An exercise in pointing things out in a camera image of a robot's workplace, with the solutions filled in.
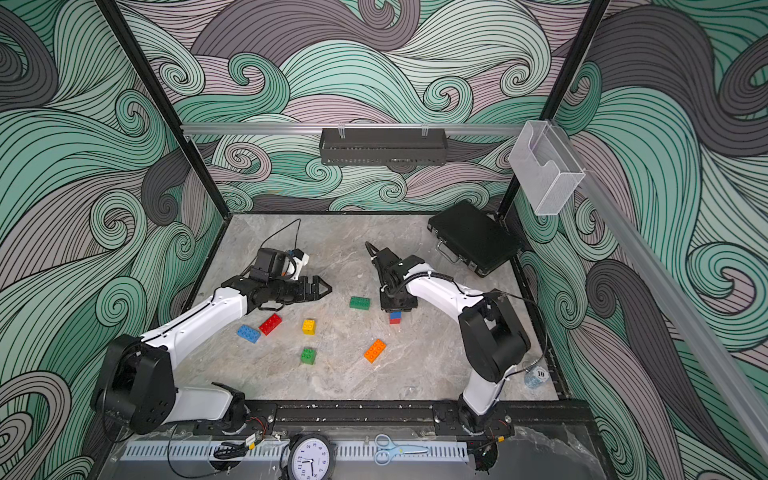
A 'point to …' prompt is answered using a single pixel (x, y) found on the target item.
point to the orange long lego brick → (375, 350)
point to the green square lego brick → (308, 356)
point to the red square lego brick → (395, 321)
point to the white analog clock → (312, 457)
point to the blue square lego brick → (395, 315)
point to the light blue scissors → (386, 447)
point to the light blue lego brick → (248, 332)
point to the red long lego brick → (271, 324)
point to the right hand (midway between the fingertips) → (390, 311)
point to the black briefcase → (467, 234)
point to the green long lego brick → (360, 302)
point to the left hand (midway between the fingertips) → (320, 288)
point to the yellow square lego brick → (309, 327)
